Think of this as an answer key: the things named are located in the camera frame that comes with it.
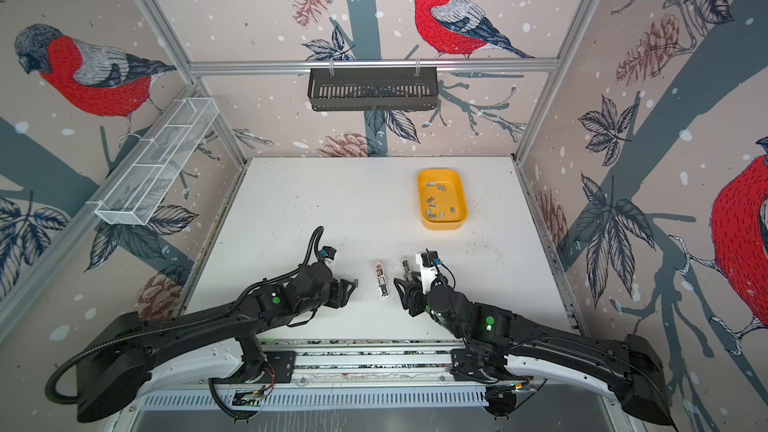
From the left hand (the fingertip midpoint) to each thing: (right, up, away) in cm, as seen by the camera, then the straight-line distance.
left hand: (348, 287), depth 80 cm
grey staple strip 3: (+30, +17, +23) cm, 42 cm away
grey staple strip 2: (+26, +17, +24) cm, 39 cm away
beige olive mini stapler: (+16, +3, +7) cm, 18 cm away
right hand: (+14, +3, -6) cm, 15 cm away
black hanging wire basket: (+7, +62, +24) cm, 67 cm away
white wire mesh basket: (-51, +34, -3) cm, 61 cm away
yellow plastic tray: (+31, +23, +28) cm, 47 cm away
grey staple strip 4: (+34, +19, +25) cm, 47 cm away
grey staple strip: (+31, +27, +31) cm, 51 cm away
